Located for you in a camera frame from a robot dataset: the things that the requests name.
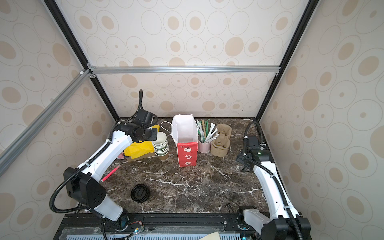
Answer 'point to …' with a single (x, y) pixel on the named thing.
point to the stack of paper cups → (161, 146)
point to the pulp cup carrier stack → (219, 146)
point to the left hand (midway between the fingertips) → (158, 133)
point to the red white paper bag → (185, 135)
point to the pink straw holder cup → (204, 147)
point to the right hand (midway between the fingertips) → (252, 161)
